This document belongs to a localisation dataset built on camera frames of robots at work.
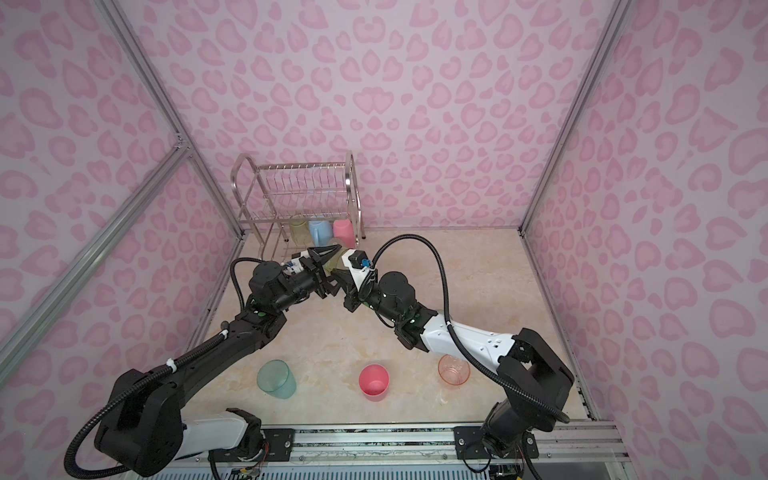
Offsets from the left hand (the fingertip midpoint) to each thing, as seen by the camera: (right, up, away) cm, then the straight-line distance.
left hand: (346, 252), depth 72 cm
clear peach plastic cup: (+28, -33, +12) cm, 45 cm away
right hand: (-3, -4, -1) cm, 5 cm away
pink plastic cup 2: (+6, -35, +10) cm, 37 cm away
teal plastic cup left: (-21, -34, +9) cm, 41 cm away
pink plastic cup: (-6, +8, +31) cm, 32 cm away
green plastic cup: (-22, +8, +35) cm, 42 cm away
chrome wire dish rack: (-29, +23, +41) cm, 55 cm away
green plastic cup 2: (-1, -2, -2) cm, 3 cm away
